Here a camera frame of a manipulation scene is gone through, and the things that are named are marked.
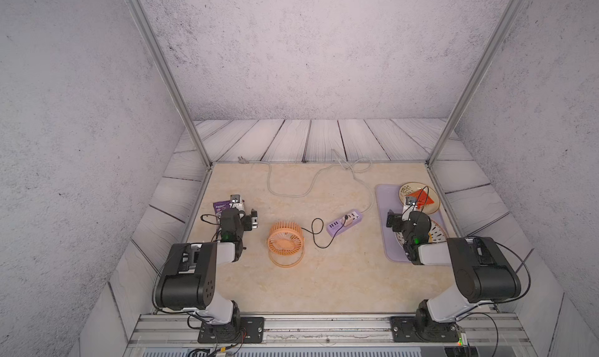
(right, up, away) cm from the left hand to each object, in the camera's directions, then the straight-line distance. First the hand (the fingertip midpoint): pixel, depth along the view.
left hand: (243, 209), depth 95 cm
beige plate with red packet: (+73, +8, +12) cm, 74 cm away
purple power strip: (+36, -7, -1) cm, 37 cm away
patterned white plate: (+77, -10, -1) cm, 77 cm away
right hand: (+65, 0, -1) cm, 65 cm away
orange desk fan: (+18, -11, -10) cm, 23 cm away
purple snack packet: (-12, +1, +7) cm, 14 cm away
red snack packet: (+76, +4, +8) cm, 76 cm away
